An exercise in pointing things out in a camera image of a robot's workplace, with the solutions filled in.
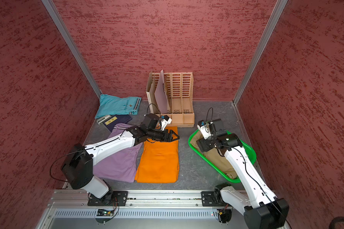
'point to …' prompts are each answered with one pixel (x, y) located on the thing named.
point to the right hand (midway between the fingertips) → (205, 142)
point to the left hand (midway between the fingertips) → (175, 140)
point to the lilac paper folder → (161, 95)
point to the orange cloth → (159, 161)
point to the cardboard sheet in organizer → (150, 91)
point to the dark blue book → (110, 122)
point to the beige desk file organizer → (178, 88)
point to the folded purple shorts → (121, 166)
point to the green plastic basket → (236, 180)
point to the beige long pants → (214, 155)
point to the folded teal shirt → (110, 105)
